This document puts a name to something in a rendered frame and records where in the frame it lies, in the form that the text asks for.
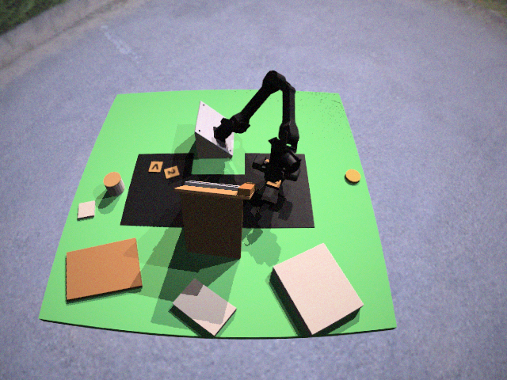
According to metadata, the grey cylinder with orange top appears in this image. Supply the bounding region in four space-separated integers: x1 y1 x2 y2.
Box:
104 172 125 196

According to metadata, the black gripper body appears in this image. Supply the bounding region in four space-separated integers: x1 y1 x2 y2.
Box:
252 154 300 181

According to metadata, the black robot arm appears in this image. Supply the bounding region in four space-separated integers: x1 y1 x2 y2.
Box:
213 70 301 183

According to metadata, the pale pink flat rectangular slab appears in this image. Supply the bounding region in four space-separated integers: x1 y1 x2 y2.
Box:
272 243 364 336

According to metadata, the orange flat rectangular board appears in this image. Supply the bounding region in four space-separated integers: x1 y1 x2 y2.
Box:
67 237 143 301

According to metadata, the pale pink flat square tile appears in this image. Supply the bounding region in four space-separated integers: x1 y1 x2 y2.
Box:
78 201 95 219

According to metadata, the orange round disc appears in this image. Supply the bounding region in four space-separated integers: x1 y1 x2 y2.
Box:
345 169 360 183

